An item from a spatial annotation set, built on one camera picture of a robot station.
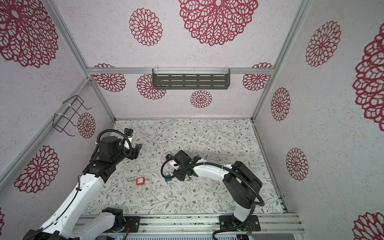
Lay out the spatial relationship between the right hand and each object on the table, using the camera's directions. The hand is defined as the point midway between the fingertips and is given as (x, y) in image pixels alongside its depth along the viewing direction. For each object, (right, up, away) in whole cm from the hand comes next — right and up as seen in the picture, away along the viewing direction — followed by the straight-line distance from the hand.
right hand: (176, 169), depth 88 cm
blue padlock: (-5, -6, 0) cm, 8 cm away
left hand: (-21, +15, -9) cm, 27 cm away
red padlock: (-21, -7, 0) cm, 22 cm away
